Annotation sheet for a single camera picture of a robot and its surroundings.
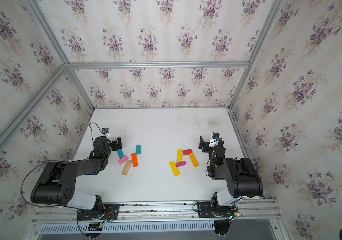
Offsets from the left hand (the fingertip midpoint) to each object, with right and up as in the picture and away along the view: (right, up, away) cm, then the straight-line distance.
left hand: (113, 139), depth 93 cm
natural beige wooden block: (+10, -17, -5) cm, 20 cm away
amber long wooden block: (+51, -13, 0) cm, 53 cm away
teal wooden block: (+15, -7, +2) cm, 17 cm away
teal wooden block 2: (+5, -9, 0) cm, 10 cm away
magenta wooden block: (+43, -15, -5) cm, 45 cm away
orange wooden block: (+14, -13, -2) cm, 19 cm away
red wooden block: (+47, -9, +2) cm, 48 cm away
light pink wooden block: (+7, -13, -2) cm, 15 cm away
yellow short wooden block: (+42, -11, 0) cm, 44 cm away
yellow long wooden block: (+39, -17, -5) cm, 43 cm away
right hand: (+62, +2, -3) cm, 62 cm away
